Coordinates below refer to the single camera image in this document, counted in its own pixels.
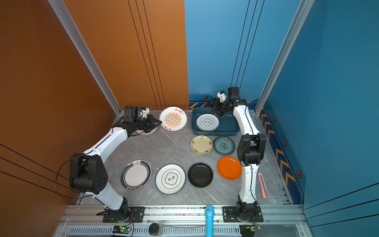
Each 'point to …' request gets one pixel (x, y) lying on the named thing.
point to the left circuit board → (121, 229)
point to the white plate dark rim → (135, 174)
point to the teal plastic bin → (228, 125)
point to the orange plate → (229, 168)
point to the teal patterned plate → (224, 145)
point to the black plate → (200, 175)
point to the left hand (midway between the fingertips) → (162, 120)
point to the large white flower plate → (170, 178)
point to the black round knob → (154, 228)
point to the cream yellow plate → (201, 144)
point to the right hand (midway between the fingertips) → (207, 107)
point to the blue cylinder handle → (209, 218)
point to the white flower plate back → (207, 122)
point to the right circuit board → (253, 227)
